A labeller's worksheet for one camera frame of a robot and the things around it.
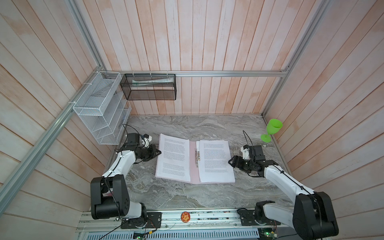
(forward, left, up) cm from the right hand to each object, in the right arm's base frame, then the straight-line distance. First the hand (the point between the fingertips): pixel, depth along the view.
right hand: (233, 162), depth 88 cm
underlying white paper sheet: (+2, +10, -5) cm, 11 cm away
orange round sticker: (-29, +28, -4) cm, 40 cm away
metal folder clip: (+5, +21, -3) cm, 22 cm away
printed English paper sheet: (+1, +36, +1) cm, 36 cm away
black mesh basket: (+47, +56, +21) cm, 76 cm away
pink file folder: (-8, +24, -4) cm, 25 cm away
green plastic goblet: (+21, -26, +10) cm, 35 cm away
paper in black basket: (+37, +54, +31) cm, 73 cm away
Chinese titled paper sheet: (+14, +21, -4) cm, 26 cm away
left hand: (+1, +43, +6) cm, 44 cm away
